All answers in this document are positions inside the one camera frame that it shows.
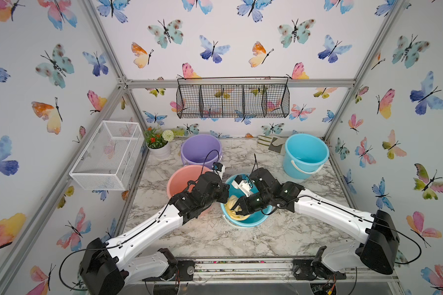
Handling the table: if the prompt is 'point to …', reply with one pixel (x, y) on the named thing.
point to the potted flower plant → (158, 142)
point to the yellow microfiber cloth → (230, 202)
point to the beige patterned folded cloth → (271, 143)
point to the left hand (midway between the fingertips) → (230, 185)
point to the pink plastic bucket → (179, 177)
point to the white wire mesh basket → (107, 158)
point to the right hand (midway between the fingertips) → (232, 212)
